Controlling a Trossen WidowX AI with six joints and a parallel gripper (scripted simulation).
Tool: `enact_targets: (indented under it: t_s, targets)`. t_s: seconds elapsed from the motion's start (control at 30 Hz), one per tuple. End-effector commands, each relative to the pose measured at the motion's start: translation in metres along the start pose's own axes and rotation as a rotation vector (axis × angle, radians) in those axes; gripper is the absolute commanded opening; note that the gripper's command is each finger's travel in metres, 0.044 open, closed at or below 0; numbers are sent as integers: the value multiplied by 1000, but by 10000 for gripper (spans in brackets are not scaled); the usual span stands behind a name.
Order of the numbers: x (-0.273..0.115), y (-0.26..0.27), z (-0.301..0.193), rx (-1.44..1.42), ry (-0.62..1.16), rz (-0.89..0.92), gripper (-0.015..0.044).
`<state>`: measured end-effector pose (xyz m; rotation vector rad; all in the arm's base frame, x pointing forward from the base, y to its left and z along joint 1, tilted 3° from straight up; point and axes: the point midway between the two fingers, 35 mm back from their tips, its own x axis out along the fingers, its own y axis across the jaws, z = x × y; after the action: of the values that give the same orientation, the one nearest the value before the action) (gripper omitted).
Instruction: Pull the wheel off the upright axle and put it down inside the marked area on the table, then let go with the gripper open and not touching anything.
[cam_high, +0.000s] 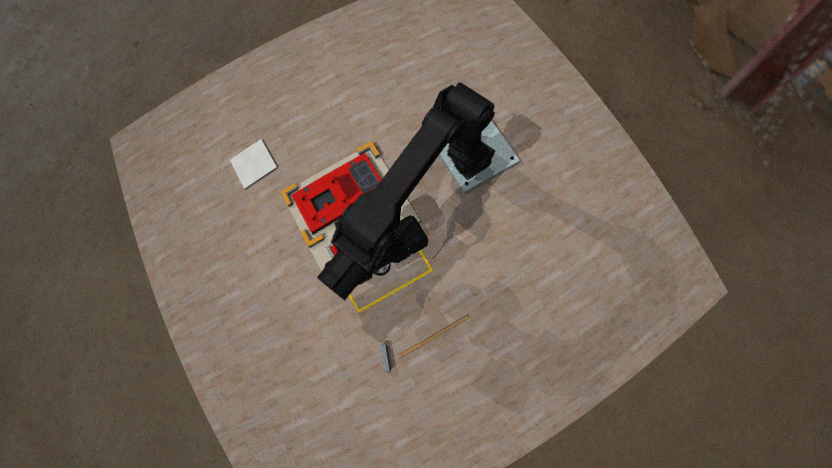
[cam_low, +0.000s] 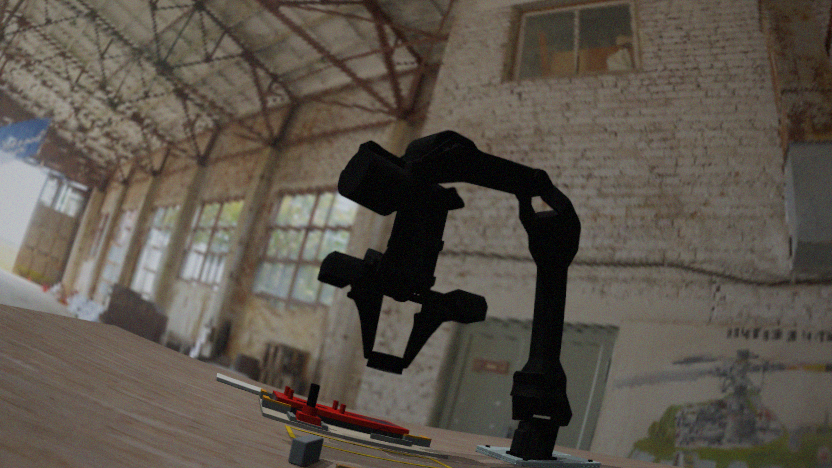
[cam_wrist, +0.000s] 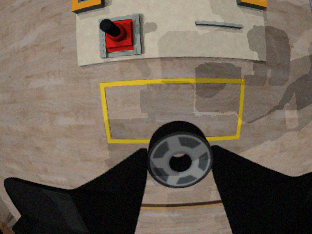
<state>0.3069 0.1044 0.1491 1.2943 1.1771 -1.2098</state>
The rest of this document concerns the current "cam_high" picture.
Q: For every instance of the black wheel with grey hub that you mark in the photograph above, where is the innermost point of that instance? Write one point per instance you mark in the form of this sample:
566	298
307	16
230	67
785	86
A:
383	271

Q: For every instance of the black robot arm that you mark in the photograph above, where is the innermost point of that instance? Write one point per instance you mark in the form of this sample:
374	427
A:
364	231

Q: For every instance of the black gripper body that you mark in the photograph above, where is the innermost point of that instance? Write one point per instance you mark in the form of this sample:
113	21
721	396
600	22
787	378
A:
409	233

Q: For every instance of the orange thin rod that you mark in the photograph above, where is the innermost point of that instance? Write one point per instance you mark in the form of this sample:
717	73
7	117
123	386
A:
432	337

